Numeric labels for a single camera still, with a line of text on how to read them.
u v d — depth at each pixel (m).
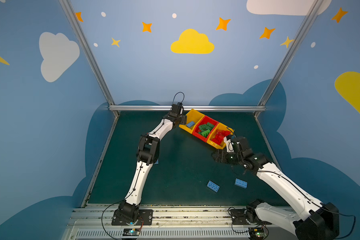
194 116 1.18
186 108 1.19
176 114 0.88
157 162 0.93
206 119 1.11
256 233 0.72
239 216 0.74
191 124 1.11
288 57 0.88
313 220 0.38
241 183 0.84
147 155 0.66
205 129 1.07
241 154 0.60
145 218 0.74
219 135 1.02
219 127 1.07
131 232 0.71
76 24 0.74
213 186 0.84
